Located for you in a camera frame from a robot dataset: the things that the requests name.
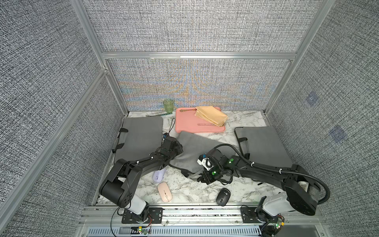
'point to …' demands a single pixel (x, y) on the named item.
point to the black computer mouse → (223, 196)
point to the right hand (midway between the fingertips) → (200, 178)
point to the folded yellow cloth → (211, 114)
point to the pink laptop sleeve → (186, 121)
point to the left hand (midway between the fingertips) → (184, 144)
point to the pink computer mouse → (165, 192)
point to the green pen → (158, 114)
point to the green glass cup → (169, 103)
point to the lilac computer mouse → (158, 175)
